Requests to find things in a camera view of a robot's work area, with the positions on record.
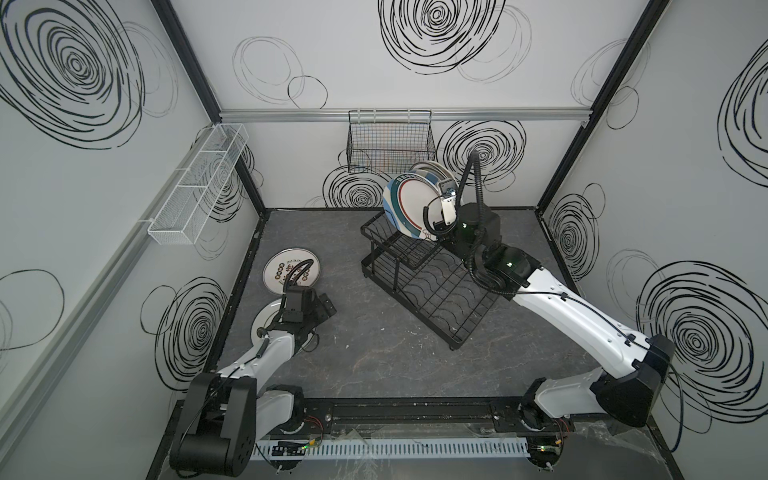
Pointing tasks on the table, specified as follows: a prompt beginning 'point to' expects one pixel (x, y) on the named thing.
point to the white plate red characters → (280, 263)
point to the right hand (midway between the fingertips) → (447, 203)
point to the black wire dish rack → (427, 280)
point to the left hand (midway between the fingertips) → (320, 307)
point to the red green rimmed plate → (405, 199)
